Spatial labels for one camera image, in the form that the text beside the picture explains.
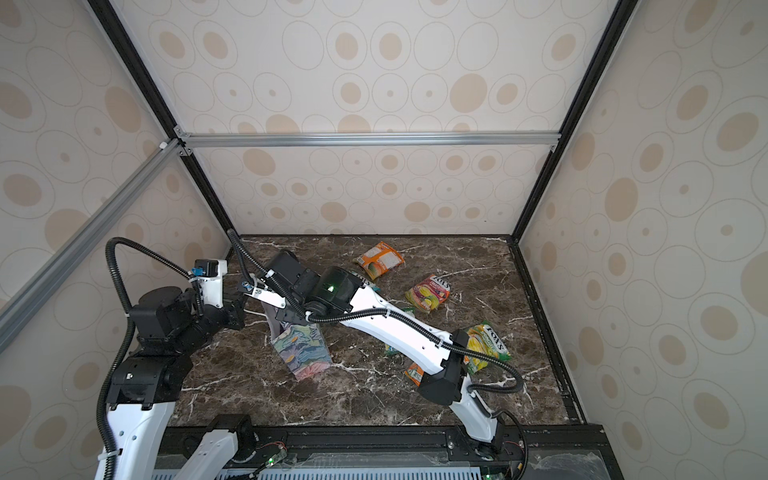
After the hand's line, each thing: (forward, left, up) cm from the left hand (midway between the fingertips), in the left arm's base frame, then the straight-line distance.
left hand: (255, 285), depth 64 cm
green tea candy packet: (-2, -29, -31) cm, 43 cm away
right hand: (0, -6, -4) cm, 8 cm away
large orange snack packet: (-9, -36, -31) cm, 49 cm away
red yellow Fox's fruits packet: (+16, -41, -29) cm, 53 cm away
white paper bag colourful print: (-7, -7, -19) cm, 22 cm away
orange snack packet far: (+33, -25, -32) cm, 52 cm away
